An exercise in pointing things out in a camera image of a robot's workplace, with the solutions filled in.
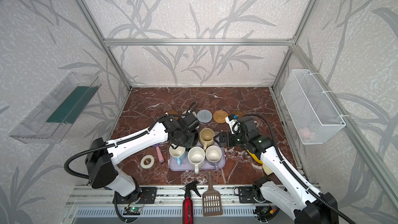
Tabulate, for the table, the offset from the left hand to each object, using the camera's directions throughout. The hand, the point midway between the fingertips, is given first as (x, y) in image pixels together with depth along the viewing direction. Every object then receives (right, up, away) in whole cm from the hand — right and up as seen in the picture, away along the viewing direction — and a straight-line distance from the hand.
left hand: (191, 140), depth 79 cm
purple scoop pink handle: (-17, -11, +4) cm, 21 cm away
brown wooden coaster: (+30, +12, +25) cm, 40 cm away
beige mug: (+7, -1, +12) cm, 14 cm away
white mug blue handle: (-8, -10, +8) cm, 15 cm away
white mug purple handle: (+11, -10, +6) cm, 16 cm away
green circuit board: (-27, -31, -8) cm, 42 cm away
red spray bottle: (-1, -26, -10) cm, 28 cm away
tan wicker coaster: (+16, +10, +25) cm, 31 cm away
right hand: (+15, +4, -2) cm, 16 cm away
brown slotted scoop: (+10, -27, -7) cm, 30 cm away
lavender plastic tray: (-4, -15, +3) cm, 15 cm away
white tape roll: (-24, -15, +3) cm, 29 cm away
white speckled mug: (+2, -10, +5) cm, 12 cm away
